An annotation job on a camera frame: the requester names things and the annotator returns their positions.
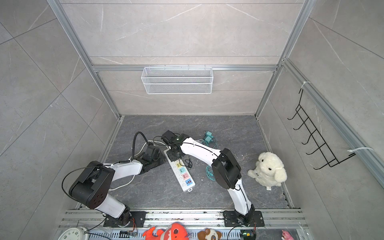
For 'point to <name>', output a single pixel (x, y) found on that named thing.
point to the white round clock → (76, 233)
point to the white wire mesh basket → (177, 80)
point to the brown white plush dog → (209, 234)
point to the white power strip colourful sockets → (182, 173)
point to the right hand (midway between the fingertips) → (175, 155)
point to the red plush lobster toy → (174, 231)
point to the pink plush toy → (286, 235)
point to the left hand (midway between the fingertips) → (164, 154)
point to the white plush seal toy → (269, 171)
